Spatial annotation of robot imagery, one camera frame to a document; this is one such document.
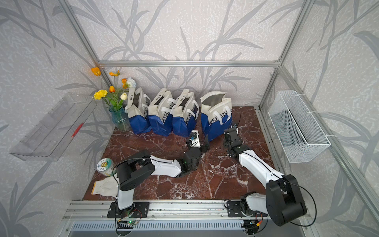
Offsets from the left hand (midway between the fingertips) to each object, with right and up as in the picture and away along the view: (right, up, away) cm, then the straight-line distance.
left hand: (203, 135), depth 85 cm
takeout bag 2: (-26, +13, +3) cm, 29 cm away
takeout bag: (-40, +15, +2) cm, 42 cm away
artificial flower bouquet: (-56, +23, +7) cm, 61 cm away
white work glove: (-53, -28, -4) cm, 60 cm away
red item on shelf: (-59, +4, -18) cm, 62 cm away
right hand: (+17, -2, +4) cm, 17 cm away
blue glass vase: (-56, +9, +14) cm, 58 cm away
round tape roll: (-54, -16, -4) cm, 57 cm away
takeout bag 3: (-11, +13, +2) cm, 17 cm away
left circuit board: (-40, -43, -13) cm, 60 cm away
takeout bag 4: (+8, +12, +2) cm, 14 cm away
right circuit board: (+24, -44, -12) cm, 52 cm away
